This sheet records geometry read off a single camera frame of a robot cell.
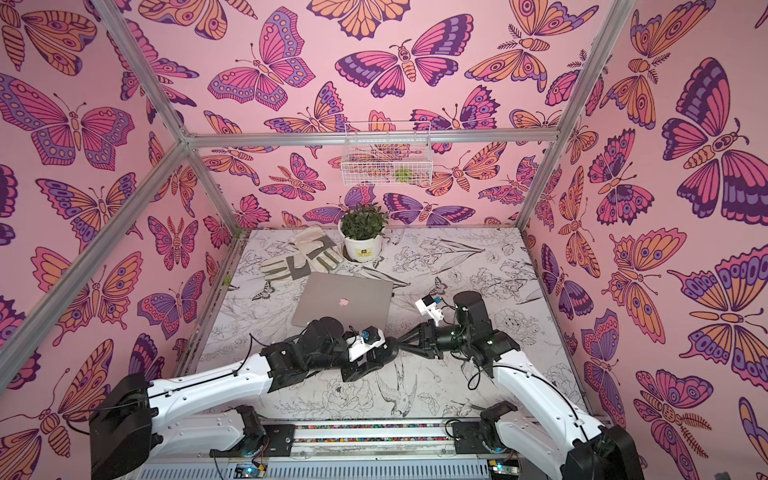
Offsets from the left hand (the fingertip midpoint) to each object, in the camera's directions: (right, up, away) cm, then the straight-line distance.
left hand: (380, 352), depth 76 cm
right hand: (+5, +4, -5) cm, 9 cm away
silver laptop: (-9, +8, +27) cm, 30 cm away
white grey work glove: (-25, +28, +37) cm, 52 cm away
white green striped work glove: (-34, +20, +33) cm, 51 cm away
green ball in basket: (+7, +53, +31) cm, 62 cm away
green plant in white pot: (-7, +33, +22) cm, 40 cm away
